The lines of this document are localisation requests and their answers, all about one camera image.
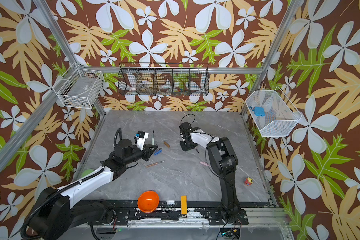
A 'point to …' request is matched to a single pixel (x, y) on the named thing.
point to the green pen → (153, 138)
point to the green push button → (86, 172)
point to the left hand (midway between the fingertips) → (155, 144)
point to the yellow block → (184, 204)
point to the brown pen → (154, 163)
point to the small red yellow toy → (248, 181)
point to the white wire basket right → (281, 116)
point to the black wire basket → (168, 79)
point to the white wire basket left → (81, 88)
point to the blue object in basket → (258, 111)
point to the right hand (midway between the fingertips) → (185, 147)
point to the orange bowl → (148, 201)
